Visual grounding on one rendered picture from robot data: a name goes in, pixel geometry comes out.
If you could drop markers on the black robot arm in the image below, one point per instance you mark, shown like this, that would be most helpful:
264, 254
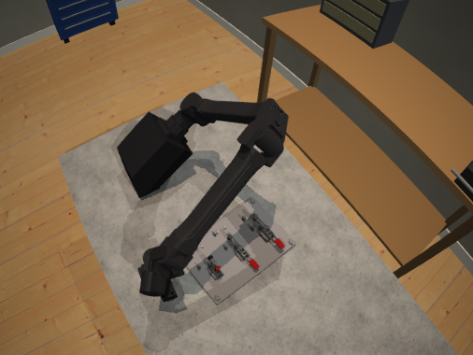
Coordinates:
261, 119

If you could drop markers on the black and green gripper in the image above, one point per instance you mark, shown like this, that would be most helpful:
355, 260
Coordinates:
175, 272

